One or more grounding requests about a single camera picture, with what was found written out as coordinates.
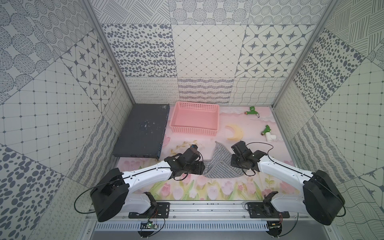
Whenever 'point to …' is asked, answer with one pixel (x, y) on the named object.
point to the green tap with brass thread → (267, 129)
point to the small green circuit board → (148, 225)
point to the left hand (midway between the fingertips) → (201, 161)
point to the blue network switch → (142, 134)
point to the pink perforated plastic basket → (198, 118)
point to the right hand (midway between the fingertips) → (234, 162)
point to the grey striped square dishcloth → (220, 165)
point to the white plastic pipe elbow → (270, 137)
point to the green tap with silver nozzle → (252, 111)
